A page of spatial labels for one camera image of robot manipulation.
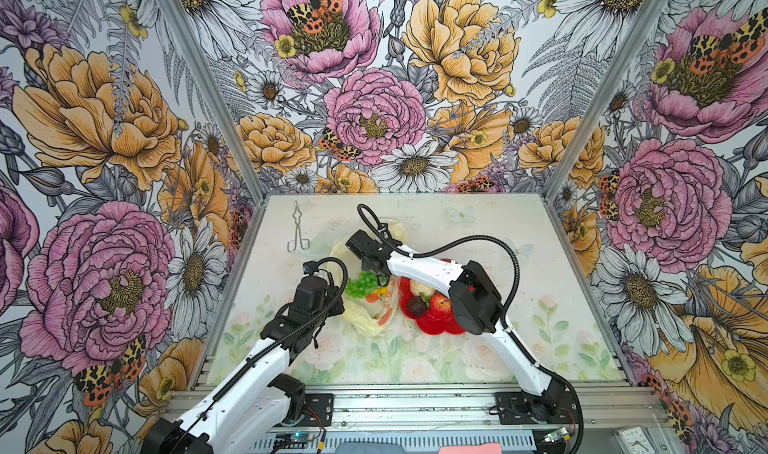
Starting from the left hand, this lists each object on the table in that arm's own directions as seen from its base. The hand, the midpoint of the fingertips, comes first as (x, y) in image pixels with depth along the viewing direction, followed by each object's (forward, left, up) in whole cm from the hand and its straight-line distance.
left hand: (336, 300), depth 85 cm
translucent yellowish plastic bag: (+2, -9, -7) cm, 12 cm away
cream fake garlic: (+5, -23, -2) cm, 24 cm away
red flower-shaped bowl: (-3, -26, -5) cm, 27 cm away
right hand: (+14, -12, -6) cm, 19 cm away
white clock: (-33, -70, -5) cm, 77 cm away
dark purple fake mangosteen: (-1, -22, -2) cm, 23 cm away
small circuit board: (-31, +8, -9) cm, 33 cm away
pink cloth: (-33, -37, -10) cm, 51 cm away
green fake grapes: (+7, -7, -4) cm, 11 cm away
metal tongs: (+27, +15, -9) cm, 32 cm away
